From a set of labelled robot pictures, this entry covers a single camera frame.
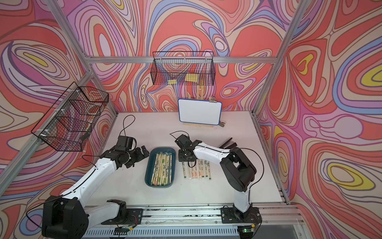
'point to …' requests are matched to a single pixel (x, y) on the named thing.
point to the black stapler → (230, 144)
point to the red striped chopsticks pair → (191, 170)
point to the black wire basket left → (67, 125)
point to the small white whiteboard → (200, 111)
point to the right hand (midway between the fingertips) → (184, 161)
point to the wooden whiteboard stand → (222, 123)
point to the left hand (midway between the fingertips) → (144, 155)
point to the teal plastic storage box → (161, 167)
